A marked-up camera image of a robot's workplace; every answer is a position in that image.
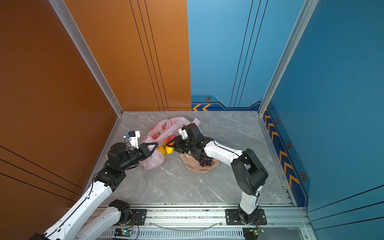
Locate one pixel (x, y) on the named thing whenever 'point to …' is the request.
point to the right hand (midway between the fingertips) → (167, 147)
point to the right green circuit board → (257, 231)
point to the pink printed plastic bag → (158, 131)
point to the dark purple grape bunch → (204, 161)
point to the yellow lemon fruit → (164, 149)
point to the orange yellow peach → (171, 138)
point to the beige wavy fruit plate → (194, 164)
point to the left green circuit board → (124, 232)
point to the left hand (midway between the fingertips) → (159, 143)
